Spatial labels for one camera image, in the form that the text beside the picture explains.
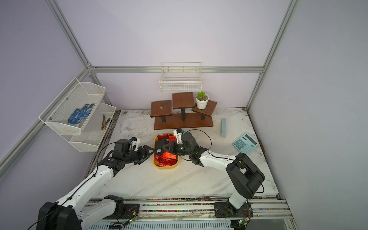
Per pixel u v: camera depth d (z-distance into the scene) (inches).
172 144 29.9
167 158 34.7
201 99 37.2
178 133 30.7
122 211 27.7
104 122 37.4
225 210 29.0
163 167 33.2
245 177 17.7
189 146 26.0
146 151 29.1
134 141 30.6
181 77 37.9
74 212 16.1
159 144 32.6
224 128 41.0
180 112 41.0
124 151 25.6
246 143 38.7
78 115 30.1
